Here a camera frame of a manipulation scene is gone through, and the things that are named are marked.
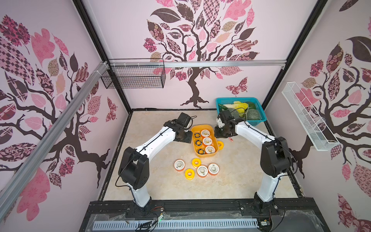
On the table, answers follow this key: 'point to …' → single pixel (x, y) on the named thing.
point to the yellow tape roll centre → (196, 160)
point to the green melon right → (252, 114)
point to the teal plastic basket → (253, 100)
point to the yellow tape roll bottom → (189, 174)
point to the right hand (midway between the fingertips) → (217, 135)
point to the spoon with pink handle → (230, 139)
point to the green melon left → (234, 112)
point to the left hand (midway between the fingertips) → (185, 140)
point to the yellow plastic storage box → (198, 128)
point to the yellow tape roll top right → (221, 145)
